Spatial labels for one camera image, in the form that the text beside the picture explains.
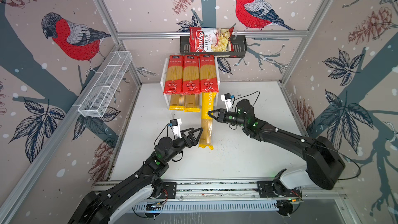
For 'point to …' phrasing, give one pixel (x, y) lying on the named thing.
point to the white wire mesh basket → (107, 79)
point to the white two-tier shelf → (162, 79)
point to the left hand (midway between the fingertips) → (198, 131)
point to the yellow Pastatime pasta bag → (176, 102)
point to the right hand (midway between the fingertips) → (205, 116)
